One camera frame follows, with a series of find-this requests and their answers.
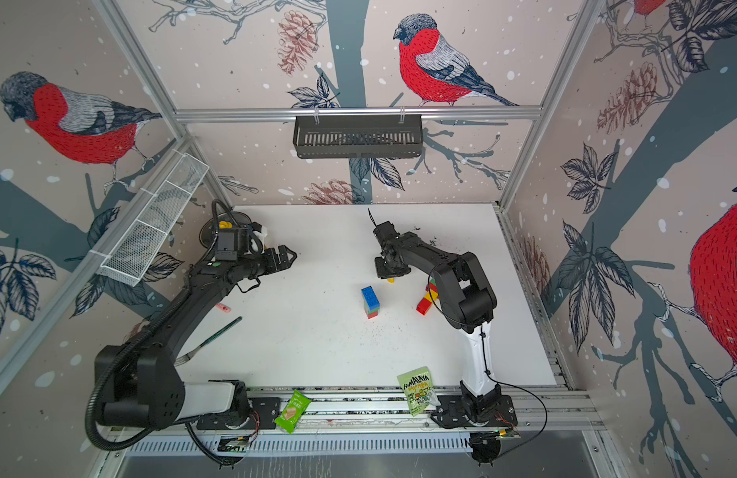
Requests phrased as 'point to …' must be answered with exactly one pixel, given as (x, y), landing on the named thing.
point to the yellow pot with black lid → (225, 220)
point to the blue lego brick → (370, 299)
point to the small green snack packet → (292, 411)
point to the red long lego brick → (431, 286)
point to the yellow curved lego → (391, 280)
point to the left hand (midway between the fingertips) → (288, 251)
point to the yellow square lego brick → (431, 295)
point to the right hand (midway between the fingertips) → (386, 269)
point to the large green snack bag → (418, 387)
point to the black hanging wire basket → (359, 136)
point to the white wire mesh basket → (147, 226)
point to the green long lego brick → (373, 311)
